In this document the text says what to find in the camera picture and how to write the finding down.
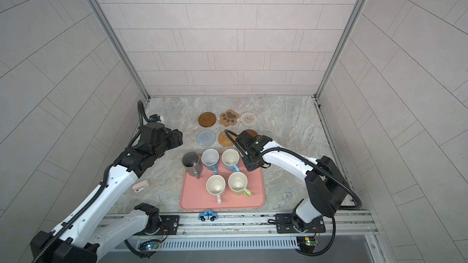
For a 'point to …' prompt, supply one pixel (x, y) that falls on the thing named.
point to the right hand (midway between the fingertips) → (251, 165)
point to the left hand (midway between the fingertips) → (181, 131)
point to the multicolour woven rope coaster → (248, 119)
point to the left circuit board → (152, 246)
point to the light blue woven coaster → (205, 137)
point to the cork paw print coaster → (228, 118)
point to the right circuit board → (307, 244)
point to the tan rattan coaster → (225, 140)
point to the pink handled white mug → (216, 184)
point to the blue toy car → (208, 214)
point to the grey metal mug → (191, 161)
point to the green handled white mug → (237, 182)
